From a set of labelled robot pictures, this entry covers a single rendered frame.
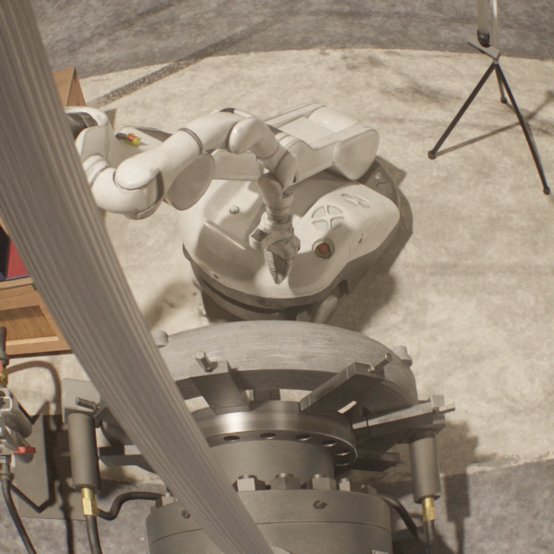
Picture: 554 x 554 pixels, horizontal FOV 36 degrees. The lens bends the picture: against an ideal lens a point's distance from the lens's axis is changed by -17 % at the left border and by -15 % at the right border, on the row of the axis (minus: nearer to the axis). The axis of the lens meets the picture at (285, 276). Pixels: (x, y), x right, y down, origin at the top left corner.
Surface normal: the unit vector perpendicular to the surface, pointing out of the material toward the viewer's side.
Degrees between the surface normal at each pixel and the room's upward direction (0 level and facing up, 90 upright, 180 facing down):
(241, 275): 53
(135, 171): 5
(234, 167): 90
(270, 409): 14
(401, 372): 62
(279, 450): 22
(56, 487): 0
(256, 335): 10
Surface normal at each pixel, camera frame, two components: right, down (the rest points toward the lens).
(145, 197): 0.58, 0.62
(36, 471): -0.11, -0.54
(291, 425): 0.33, -0.54
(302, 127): 0.14, -0.78
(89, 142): 0.86, 0.06
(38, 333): 0.09, 0.83
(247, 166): 0.79, 0.47
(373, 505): 0.81, -0.38
